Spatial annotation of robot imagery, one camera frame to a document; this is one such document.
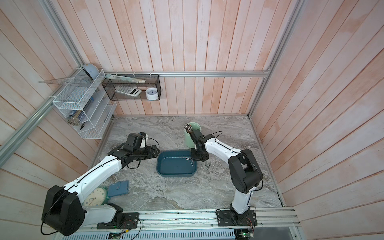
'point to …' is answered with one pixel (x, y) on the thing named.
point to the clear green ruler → (125, 78)
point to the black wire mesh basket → (152, 80)
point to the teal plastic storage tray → (175, 163)
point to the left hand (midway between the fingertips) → (154, 154)
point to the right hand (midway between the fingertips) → (195, 157)
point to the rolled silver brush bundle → (76, 117)
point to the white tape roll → (151, 94)
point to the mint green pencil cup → (189, 141)
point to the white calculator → (131, 92)
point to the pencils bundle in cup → (188, 128)
